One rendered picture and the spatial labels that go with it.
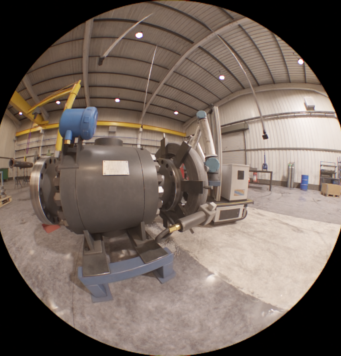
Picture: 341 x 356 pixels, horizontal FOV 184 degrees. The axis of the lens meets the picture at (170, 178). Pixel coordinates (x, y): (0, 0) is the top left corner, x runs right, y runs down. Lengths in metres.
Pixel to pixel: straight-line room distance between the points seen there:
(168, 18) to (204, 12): 1.84
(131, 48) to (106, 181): 8.51
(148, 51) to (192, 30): 3.16
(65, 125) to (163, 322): 1.03
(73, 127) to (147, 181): 0.45
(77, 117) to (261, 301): 1.36
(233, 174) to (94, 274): 1.61
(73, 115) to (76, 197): 0.35
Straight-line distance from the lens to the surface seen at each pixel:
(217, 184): 1.31
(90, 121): 0.52
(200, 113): 1.32
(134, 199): 0.52
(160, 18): 7.86
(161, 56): 8.85
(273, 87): 10.99
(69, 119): 0.55
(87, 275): 0.63
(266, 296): 0.95
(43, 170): 0.73
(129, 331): 0.75
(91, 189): 0.49
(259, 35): 8.65
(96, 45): 9.19
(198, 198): 0.70
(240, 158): 9.48
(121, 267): 0.63
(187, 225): 0.57
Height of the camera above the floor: 0.73
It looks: 4 degrees down
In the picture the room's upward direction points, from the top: 1 degrees clockwise
